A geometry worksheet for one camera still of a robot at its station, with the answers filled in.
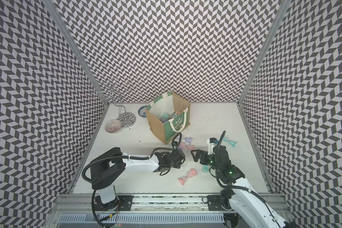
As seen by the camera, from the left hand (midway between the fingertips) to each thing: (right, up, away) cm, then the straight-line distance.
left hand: (177, 160), depth 88 cm
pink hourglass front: (+7, -5, -7) cm, 12 cm away
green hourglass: (+35, +11, +2) cm, 37 cm away
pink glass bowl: (-47, +21, +14) cm, 53 cm away
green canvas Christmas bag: (-7, +28, +15) cm, 33 cm away
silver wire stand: (-57, +51, +27) cm, 80 cm away
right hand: (+11, +5, -8) cm, 15 cm away
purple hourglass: (+7, +13, +6) cm, 15 cm away
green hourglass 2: (+16, -3, -5) cm, 17 cm away
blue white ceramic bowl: (-27, +31, +21) cm, 47 cm away
